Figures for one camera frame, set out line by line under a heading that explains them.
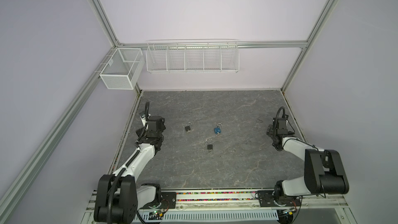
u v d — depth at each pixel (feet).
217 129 3.24
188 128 3.26
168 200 2.40
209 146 3.00
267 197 2.43
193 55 3.22
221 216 5.16
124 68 3.35
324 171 1.45
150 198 2.03
